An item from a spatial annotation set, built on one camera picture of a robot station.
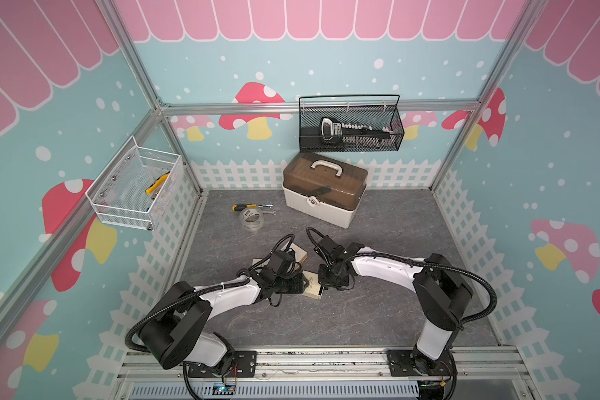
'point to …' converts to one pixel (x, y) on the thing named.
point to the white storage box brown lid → (324, 186)
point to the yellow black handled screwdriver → (240, 207)
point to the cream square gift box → (301, 254)
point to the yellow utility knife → (156, 187)
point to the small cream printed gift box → (314, 289)
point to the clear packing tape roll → (252, 219)
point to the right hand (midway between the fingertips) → (321, 283)
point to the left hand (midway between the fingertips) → (303, 287)
